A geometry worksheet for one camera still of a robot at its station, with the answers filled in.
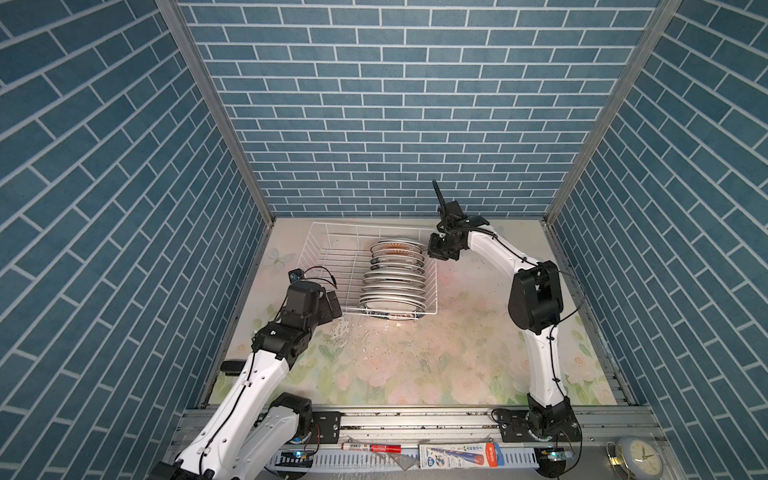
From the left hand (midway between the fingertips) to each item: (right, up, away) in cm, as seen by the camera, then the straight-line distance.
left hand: (323, 300), depth 80 cm
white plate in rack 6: (+20, +12, +16) cm, 28 cm away
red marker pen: (+15, -33, -10) cm, 38 cm away
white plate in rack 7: (+20, +15, +16) cm, 30 cm away
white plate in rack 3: (+21, +6, +7) cm, 23 cm away
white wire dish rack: (-2, +11, +28) cm, 30 cm away
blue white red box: (+34, -35, -11) cm, 49 cm away
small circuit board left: (-4, -37, -8) cm, 38 cm away
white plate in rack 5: (+20, +10, +16) cm, 28 cm away
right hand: (+31, +14, +19) cm, 38 cm away
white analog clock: (+76, -33, -14) cm, 84 cm away
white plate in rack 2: (+19, +5, +8) cm, 21 cm away
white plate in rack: (+14, +2, +8) cm, 16 cm away
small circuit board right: (+59, -36, -10) cm, 70 cm away
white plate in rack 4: (+20, +8, +11) cm, 24 cm away
